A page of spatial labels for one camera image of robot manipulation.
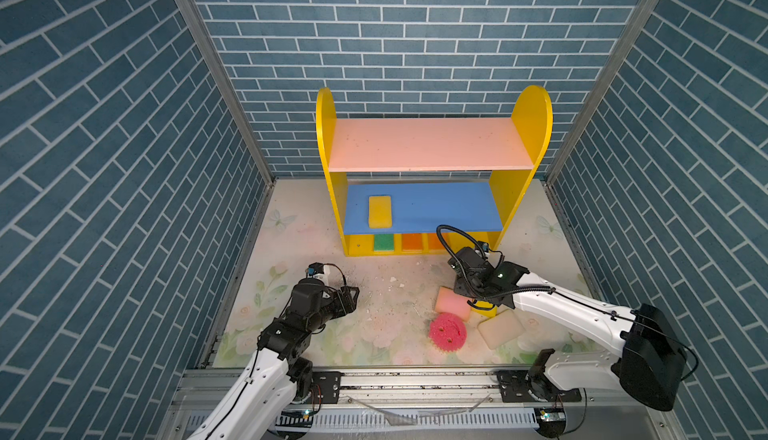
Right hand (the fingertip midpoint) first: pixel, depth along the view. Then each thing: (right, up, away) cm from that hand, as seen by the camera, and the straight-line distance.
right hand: (456, 280), depth 84 cm
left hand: (-29, -3, -2) cm, 30 cm away
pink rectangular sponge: (-2, -6, +3) cm, 7 cm away
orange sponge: (-12, +9, +15) cm, 21 cm away
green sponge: (-21, +9, +15) cm, 27 cm away
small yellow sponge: (+10, -10, +2) cm, 14 cm away
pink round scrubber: (-3, -13, -4) cm, 14 cm away
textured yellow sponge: (-22, +19, +6) cm, 30 cm away
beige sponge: (+12, -14, -1) cm, 18 cm away
